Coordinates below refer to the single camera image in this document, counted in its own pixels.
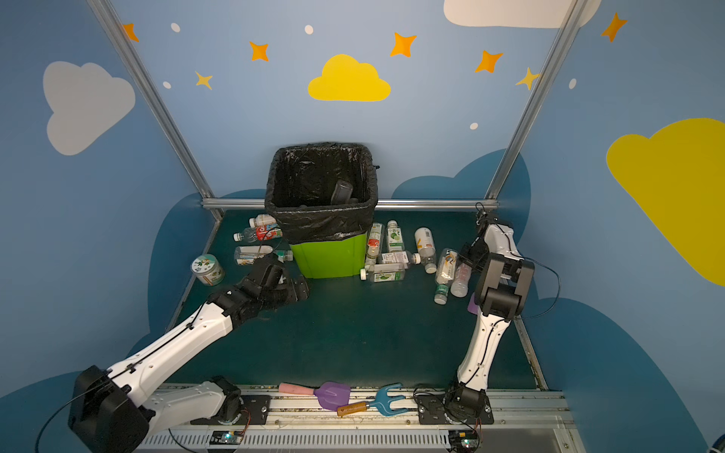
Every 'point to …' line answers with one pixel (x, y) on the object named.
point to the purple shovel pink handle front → (329, 394)
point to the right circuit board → (463, 441)
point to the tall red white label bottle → (373, 245)
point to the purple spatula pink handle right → (473, 308)
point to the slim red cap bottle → (460, 285)
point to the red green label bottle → (260, 233)
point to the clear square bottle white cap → (384, 273)
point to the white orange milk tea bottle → (261, 220)
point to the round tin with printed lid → (207, 269)
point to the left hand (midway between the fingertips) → (302, 289)
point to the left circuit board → (227, 437)
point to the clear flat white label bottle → (245, 255)
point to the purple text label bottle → (403, 257)
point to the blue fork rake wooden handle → (382, 402)
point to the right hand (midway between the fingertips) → (465, 262)
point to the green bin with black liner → (324, 195)
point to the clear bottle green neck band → (342, 192)
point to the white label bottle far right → (426, 245)
